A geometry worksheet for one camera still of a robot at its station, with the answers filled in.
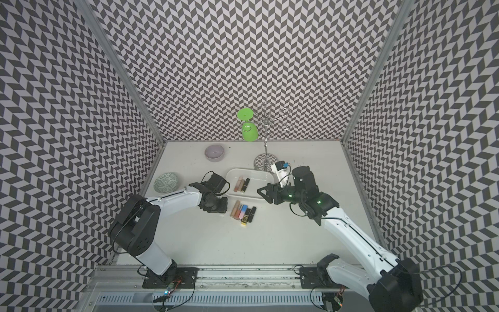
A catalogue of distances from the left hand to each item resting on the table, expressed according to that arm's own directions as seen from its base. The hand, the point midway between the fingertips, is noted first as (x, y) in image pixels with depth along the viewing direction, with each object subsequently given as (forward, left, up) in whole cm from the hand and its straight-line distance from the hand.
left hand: (222, 210), depth 91 cm
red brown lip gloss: (-1, -8, +2) cm, 8 cm away
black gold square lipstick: (-6, -11, +2) cm, 12 cm away
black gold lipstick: (+13, -11, +1) cm, 17 cm away
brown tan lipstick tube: (+13, -9, +1) cm, 15 cm away
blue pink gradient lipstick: (-1, -10, +1) cm, 10 cm away
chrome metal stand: (+26, -22, +4) cm, 34 cm away
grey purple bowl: (+32, +8, +4) cm, 34 cm away
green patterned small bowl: (+14, +31, +1) cm, 34 cm away
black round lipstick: (-3, -14, +1) cm, 14 cm away
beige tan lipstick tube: (0, -6, +1) cm, 6 cm away
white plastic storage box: (+17, -17, 0) cm, 24 cm away
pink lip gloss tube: (+13, -6, +2) cm, 14 cm away
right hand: (-3, -19, +21) cm, 28 cm away
